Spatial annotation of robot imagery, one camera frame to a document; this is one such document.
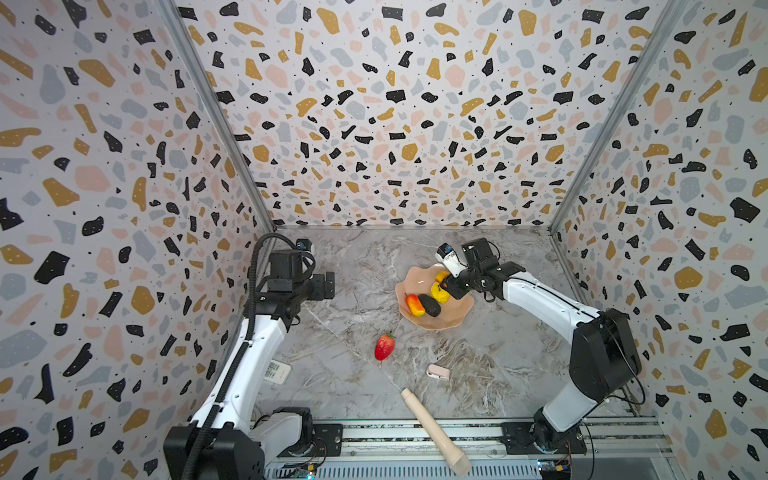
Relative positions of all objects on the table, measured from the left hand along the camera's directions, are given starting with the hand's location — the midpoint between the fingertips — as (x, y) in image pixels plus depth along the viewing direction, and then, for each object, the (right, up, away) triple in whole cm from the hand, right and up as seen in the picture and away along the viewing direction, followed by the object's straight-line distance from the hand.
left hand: (314, 271), depth 79 cm
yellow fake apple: (+35, -8, +16) cm, 39 cm away
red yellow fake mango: (+27, -12, +16) cm, 34 cm away
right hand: (+35, -1, +10) cm, 37 cm away
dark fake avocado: (+33, -12, +16) cm, 38 cm away
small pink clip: (+33, -28, +5) cm, 44 cm away
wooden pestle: (+36, -43, -10) cm, 56 cm away
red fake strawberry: (+18, -22, +8) cm, 29 cm away
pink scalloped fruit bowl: (+29, -5, +24) cm, 38 cm away
